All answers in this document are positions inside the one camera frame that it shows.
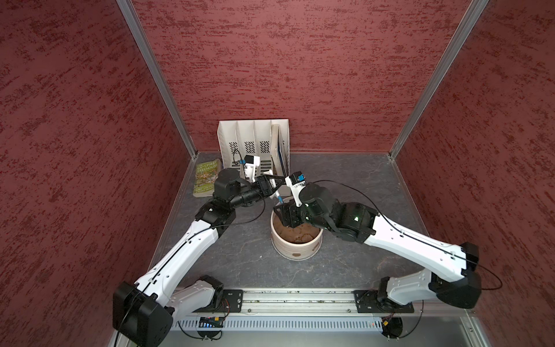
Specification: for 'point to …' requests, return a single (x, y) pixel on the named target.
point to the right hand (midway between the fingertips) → (282, 211)
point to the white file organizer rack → (268, 139)
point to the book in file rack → (278, 151)
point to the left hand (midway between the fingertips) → (283, 185)
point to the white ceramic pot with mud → (300, 242)
